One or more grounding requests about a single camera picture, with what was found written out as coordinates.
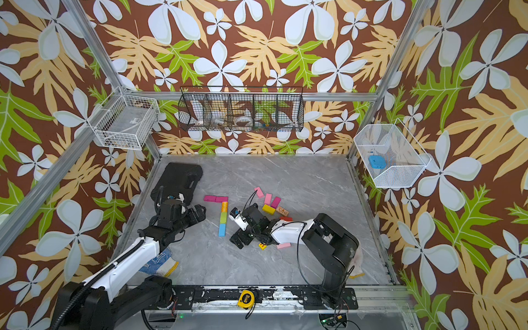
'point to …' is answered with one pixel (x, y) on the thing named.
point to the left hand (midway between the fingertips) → (198, 209)
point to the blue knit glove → (162, 264)
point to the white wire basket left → (125, 121)
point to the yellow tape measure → (246, 299)
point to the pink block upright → (268, 199)
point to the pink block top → (260, 194)
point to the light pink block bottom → (283, 245)
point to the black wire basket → (247, 108)
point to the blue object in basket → (377, 161)
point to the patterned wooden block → (282, 211)
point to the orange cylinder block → (225, 207)
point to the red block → (286, 218)
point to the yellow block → (268, 209)
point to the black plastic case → (177, 179)
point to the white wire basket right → (405, 158)
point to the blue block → (222, 230)
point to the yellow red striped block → (262, 246)
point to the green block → (223, 218)
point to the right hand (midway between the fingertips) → (237, 230)
